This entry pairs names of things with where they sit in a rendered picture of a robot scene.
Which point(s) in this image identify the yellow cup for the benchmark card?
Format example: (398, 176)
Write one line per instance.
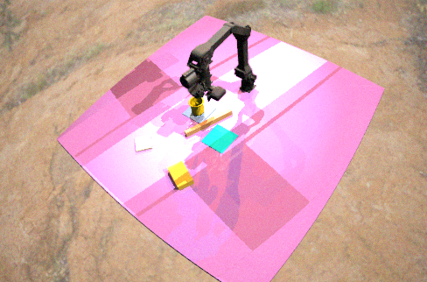
(197, 106)

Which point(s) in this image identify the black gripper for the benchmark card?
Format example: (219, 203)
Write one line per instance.
(214, 92)

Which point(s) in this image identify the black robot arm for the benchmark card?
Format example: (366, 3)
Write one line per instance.
(202, 54)

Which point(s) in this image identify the orange flat bar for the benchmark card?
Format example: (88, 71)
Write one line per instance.
(208, 122)

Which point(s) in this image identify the yellow flat block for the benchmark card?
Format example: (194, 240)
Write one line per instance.
(180, 175)

